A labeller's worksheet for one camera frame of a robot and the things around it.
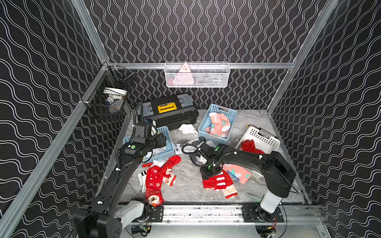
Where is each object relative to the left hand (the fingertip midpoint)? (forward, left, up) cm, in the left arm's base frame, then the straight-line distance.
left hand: (162, 135), depth 77 cm
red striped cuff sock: (-14, -34, -21) cm, 42 cm away
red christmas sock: (+8, -51, -16) cm, 54 cm away
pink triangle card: (+36, -8, +12) cm, 39 cm away
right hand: (-12, -25, -20) cm, 34 cm away
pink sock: (+25, -34, -16) cm, 45 cm away
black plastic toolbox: (+24, -1, -7) cm, 25 cm away
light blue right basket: (+24, -23, -22) cm, 40 cm away
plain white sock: (+22, -11, -21) cm, 32 cm away
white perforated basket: (+15, -64, -20) cm, 68 cm away
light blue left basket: (-1, +2, -17) cm, 17 cm away
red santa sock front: (-14, +3, -20) cm, 25 cm away
